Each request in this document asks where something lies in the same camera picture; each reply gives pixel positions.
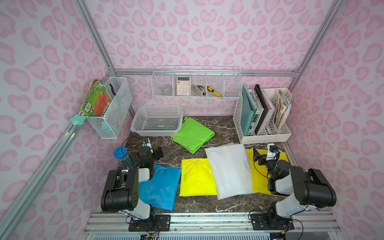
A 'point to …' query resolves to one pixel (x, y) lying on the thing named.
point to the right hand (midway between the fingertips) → (262, 146)
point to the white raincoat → (232, 170)
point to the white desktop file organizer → (270, 133)
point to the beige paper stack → (284, 106)
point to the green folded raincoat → (192, 135)
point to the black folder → (260, 126)
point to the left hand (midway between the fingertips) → (150, 145)
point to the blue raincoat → (160, 192)
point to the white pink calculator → (183, 85)
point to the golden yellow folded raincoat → (259, 173)
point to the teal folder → (248, 111)
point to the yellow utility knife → (209, 88)
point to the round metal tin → (166, 91)
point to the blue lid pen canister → (123, 160)
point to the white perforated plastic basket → (157, 120)
